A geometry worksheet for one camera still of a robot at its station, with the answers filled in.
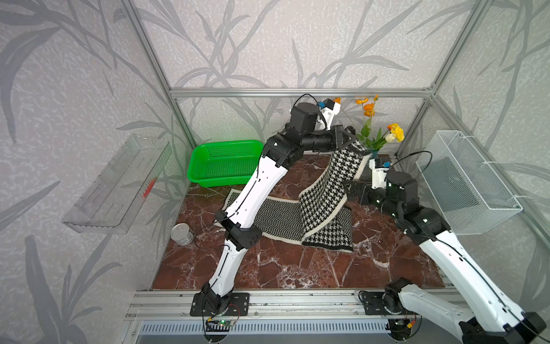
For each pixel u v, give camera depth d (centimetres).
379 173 61
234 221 50
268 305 75
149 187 68
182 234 86
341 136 56
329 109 58
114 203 68
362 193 61
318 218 83
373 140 99
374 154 100
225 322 70
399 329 72
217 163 116
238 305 73
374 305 72
